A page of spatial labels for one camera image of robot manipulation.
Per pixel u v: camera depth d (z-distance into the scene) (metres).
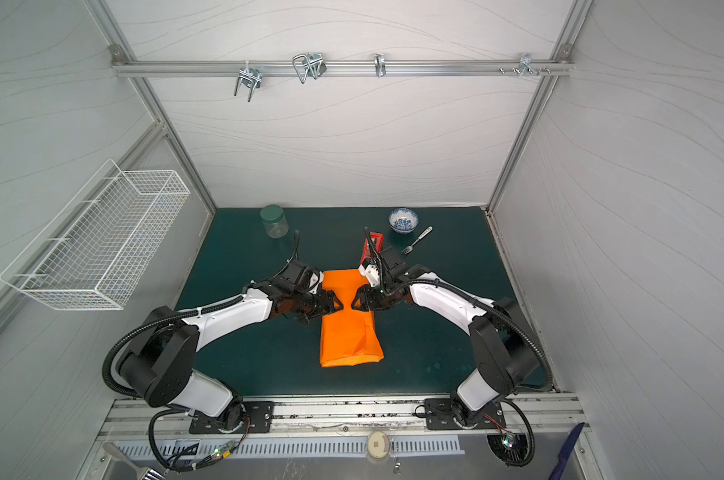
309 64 0.77
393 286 0.67
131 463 0.67
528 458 0.69
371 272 0.80
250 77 0.80
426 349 0.84
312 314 0.77
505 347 0.45
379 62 0.72
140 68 0.78
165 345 0.49
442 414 0.73
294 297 0.69
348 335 0.80
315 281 0.75
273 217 1.05
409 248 1.08
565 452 0.70
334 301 0.81
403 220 1.15
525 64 0.76
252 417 0.73
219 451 0.68
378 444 0.61
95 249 0.68
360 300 0.77
